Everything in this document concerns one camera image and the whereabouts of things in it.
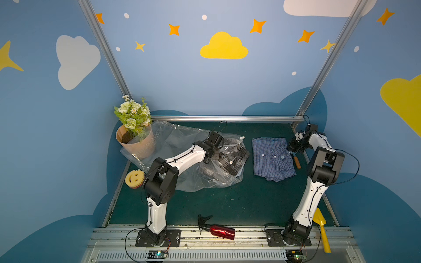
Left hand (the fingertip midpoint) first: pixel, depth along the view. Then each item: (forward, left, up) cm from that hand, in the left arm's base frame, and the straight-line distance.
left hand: (216, 152), depth 94 cm
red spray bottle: (-40, -1, -6) cm, 40 cm away
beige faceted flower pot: (-4, +40, +7) cm, 41 cm away
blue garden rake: (-2, -51, -8) cm, 51 cm away
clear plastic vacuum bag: (-13, -4, 0) cm, 13 cm away
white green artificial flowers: (+10, +44, +17) cm, 49 cm away
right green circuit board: (-48, -35, -10) cm, 61 cm away
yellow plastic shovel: (-33, -51, -7) cm, 61 cm away
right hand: (+10, -49, -6) cm, 50 cm away
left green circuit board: (-49, +25, -10) cm, 56 cm away
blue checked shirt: (+1, -36, -8) cm, 37 cm away
